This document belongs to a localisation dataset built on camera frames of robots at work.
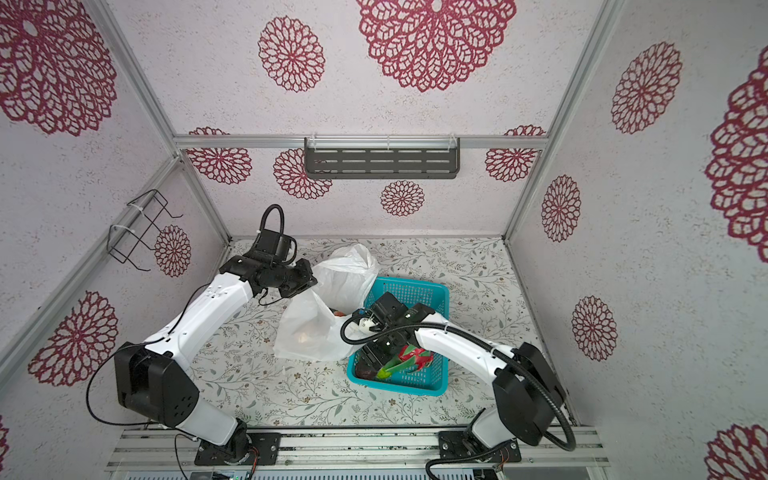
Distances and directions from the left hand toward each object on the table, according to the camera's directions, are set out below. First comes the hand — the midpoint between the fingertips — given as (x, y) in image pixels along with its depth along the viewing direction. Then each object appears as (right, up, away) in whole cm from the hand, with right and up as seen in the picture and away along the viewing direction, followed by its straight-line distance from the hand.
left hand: (318, 284), depth 83 cm
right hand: (+14, -18, -4) cm, 23 cm away
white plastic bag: (-5, -12, +11) cm, 17 cm away
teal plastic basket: (+32, -27, +1) cm, 42 cm away
